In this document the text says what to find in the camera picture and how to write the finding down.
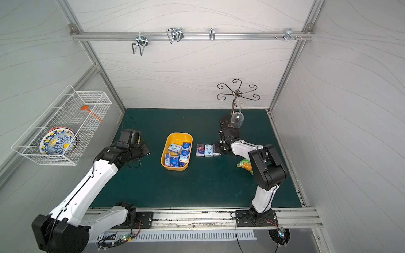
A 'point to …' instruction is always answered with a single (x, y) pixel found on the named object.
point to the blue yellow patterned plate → (59, 140)
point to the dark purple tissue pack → (214, 153)
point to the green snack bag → (246, 164)
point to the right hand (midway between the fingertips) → (218, 147)
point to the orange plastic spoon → (86, 107)
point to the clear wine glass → (237, 118)
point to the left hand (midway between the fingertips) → (147, 148)
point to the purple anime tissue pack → (200, 151)
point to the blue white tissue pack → (185, 148)
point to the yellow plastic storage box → (176, 138)
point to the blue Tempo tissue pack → (175, 161)
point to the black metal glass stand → (237, 93)
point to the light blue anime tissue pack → (174, 148)
